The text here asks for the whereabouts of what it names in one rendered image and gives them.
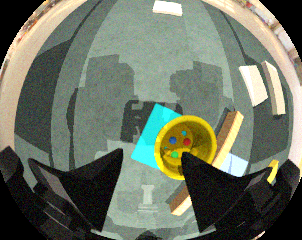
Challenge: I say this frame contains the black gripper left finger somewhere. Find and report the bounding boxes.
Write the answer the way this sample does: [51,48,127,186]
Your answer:
[27,148,124,233]

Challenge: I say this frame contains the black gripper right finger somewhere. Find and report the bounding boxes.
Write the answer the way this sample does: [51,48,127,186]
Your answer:
[180,151,274,233]

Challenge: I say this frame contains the yellow block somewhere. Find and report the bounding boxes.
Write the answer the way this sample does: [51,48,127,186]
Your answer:
[267,160,278,183]

